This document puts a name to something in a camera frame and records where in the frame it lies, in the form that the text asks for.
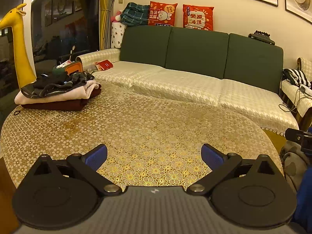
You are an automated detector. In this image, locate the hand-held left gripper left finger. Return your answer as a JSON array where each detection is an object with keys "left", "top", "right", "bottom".
[{"left": 33, "top": 144, "right": 122, "bottom": 197}]

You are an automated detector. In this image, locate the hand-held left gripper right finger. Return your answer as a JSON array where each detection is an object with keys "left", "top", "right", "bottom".
[{"left": 186, "top": 143, "right": 281, "bottom": 197}]

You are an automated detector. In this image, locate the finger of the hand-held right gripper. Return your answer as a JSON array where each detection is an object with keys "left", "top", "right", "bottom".
[{"left": 285, "top": 128, "right": 305, "bottom": 142}]

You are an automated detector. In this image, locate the cream armrest cover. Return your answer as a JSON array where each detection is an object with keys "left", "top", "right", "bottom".
[{"left": 280, "top": 57, "right": 312, "bottom": 117}]

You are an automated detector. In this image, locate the black and white striped cloth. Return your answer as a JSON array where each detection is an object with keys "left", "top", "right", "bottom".
[{"left": 283, "top": 68, "right": 312, "bottom": 88}]

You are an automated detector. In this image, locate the person's blue clothing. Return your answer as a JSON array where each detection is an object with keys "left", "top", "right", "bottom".
[{"left": 292, "top": 168, "right": 312, "bottom": 227}]

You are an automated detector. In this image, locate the pale pink folded cloth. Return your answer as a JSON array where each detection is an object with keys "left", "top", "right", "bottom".
[{"left": 14, "top": 80, "right": 99, "bottom": 105}]

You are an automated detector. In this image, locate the dark grey striped garment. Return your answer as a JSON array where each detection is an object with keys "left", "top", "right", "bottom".
[{"left": 21, "top": 72, "right": 95, "bottom": 99}]

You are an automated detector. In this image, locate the black garment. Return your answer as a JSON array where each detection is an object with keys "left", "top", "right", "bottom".
[{"left": 33, "top": 74, "right": 74, "bottom": 89}]

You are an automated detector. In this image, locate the clear plastic wrapper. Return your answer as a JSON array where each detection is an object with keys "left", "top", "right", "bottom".
[{"left": 84, "top": 63, "right": 99, "bottom": 73}]

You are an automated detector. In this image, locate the orange and green tissue box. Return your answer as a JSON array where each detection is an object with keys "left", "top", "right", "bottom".
[{"left": 52, "top": 61, "right": 83, "bottom": 75}]

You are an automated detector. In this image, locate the red packet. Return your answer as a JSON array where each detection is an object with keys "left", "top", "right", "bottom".
[{"left": 95, "top": 60, "right": 114, "bottom": 71}]

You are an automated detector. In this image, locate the black massager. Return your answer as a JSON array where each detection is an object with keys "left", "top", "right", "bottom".
[{"left": 248, "top": 30, "right": 276, "bottom": 45}]

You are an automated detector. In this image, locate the green sofa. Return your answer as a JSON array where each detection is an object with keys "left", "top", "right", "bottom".
[{"left": 75, "top": 26, "right": 300, "bottom": 132}]

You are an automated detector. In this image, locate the large glass window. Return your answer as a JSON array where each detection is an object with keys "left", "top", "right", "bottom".
[{"left": 0, "top": 0, "right": 100, "bottom": 103}]

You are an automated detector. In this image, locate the white patterned cushion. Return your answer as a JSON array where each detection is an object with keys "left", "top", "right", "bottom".
[{"left": 111, "top": 22, "right": 127, "bottom": 49}]

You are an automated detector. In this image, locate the yellow curtain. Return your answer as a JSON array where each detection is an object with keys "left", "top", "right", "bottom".
[{"left": 97, "top": 0, "right": 111, "bottom": 50}]

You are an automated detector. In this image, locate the yellow giraffe toy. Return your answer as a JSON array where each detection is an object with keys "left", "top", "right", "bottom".
[{"left": 0, "top": 3, "right": 37, "bottom": 89}]

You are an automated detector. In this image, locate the red printed pillow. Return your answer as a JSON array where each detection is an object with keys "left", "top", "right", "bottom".
[{"left": 183, "top": 4, "right": 214, "bottom": 31}]

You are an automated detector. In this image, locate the pink plush toy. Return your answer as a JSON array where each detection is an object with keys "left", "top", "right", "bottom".
[{"left": 111, "top": 10, "right": 123, "bottom": 23}]

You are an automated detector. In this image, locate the green plaid cloth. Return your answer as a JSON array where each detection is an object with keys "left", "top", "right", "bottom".
[{"left": 120, "top": 2, "right": 150, "bottom": 27}]

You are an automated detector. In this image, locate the red rabbit print pillow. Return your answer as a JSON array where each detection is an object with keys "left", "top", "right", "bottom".
[{"left": 148, "top": 1, "right": 178, "bottom": 27}]

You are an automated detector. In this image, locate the black cable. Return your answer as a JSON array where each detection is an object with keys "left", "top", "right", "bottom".
[{"left": 279, "top": 85, "right": 308, "bottom": 114}]

